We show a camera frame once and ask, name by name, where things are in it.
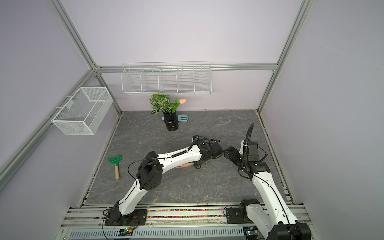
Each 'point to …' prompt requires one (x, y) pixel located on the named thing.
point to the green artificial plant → (160, 102)
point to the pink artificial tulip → (182, 101)
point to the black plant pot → (171, 121)
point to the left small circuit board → (127, 231)
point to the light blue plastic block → (181, 118)
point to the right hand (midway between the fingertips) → (229, 153)
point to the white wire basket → (83, 110)
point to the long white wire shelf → (166, 78)
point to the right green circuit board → (251, 230)
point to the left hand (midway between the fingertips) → (197, 157)
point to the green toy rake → (116, 161)
